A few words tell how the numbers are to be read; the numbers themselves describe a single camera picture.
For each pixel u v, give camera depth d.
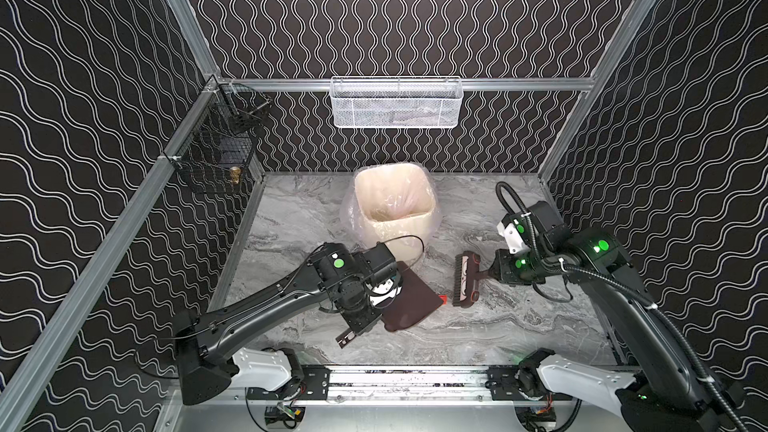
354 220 0.80
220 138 1.00
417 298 0.74
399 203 0.92
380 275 0.54
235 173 0.82
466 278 0.78
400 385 0.75
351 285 0.46
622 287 0.39
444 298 0.88
